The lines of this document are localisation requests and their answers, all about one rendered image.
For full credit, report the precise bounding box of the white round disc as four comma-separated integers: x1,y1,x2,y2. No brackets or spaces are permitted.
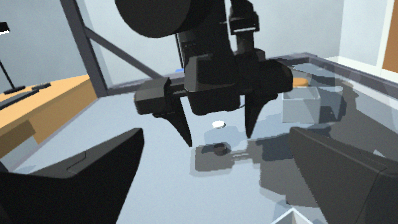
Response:
212,121,224,129

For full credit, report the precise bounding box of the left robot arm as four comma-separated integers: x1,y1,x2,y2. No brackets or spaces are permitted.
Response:
114,0,260,116

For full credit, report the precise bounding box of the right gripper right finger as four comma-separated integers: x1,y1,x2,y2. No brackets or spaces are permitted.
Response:
288,127,398,224

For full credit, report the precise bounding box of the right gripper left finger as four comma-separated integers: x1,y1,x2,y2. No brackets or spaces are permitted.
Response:
0,128,145,224

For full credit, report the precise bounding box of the white open-top square box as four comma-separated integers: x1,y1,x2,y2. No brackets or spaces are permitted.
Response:
271,208,313,224

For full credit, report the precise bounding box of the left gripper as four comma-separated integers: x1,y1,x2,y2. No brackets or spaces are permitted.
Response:
134,23,293,147

